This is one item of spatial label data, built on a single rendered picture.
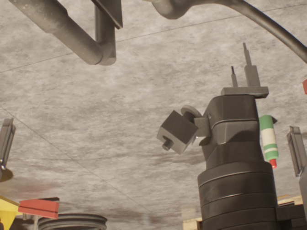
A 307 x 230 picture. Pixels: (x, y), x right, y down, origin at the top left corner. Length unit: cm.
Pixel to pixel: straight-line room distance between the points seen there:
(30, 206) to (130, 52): 200
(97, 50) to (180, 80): 134
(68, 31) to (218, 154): 19
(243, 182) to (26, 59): 129
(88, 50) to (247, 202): 23
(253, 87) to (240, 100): 2
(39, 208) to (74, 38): 294
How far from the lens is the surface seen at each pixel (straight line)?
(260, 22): 109
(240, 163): 45
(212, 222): 45
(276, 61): 185
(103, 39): 59
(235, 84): 55
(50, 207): 337
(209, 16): 152
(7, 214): 371
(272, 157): 226
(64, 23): 49
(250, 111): 47
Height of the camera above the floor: 84
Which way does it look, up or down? 23 degrees down
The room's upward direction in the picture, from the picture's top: 174 degrees clockwise
